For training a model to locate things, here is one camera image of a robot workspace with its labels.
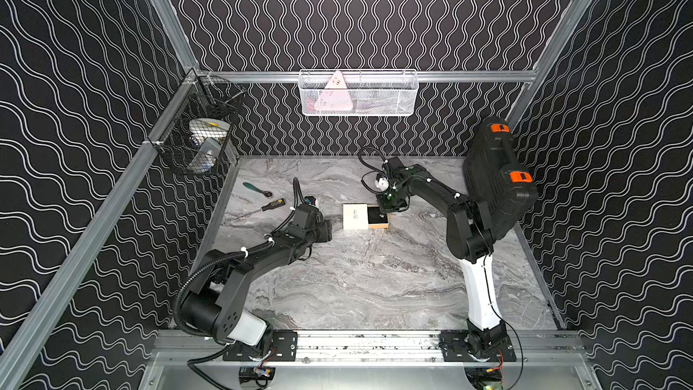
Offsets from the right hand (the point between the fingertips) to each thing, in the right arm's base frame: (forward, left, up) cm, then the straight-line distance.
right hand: (382, 209), depth 100 cm
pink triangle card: (+21, +17, +32) cm, 42 cm away
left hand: (-9, +21, +4) cm, 23 cm away
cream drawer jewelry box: (-4, +7, 0) cm, 8 cm away
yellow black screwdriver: (+1, +45, -2) cm, 45 cm away
